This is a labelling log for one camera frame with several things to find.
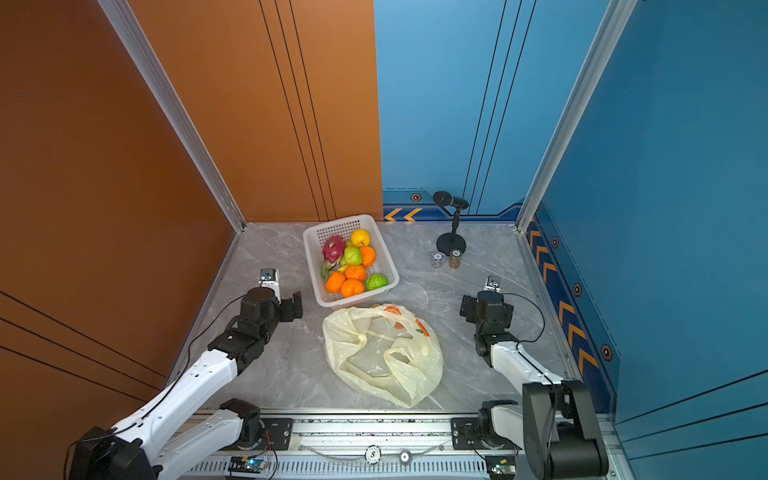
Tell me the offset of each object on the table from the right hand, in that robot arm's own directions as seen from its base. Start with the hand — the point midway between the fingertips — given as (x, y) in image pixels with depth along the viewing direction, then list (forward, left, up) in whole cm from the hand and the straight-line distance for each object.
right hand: (482, 299), depth 90 cm
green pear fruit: (+14, +40, +5) cm, 43 cm away
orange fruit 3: (+7, +46, 0) cm, 47 cm away
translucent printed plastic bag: (-18, +29, +4) cm, 34 cm away
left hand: (-2, +58, +9) cm, 59 cm away
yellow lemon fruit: (+26, +39, +1) cm, 47 cm away
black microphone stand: (+28, +6, -4) cm, 29 cm away
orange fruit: (+18, +36, 0) cm, 40 cm away
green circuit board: (-40, +62, -8) cm, 75 cm away
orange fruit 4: (+5, +40, 0) cm, 41 cm away
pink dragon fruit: (+19, +48, +2) cm, 52 cm away
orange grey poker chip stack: (+17, +6, -1) cm, 18 cm away
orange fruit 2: (+12, +40, -1) cm, 42 cm away
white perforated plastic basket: (+26, +56, 0) cm, 62 cm away
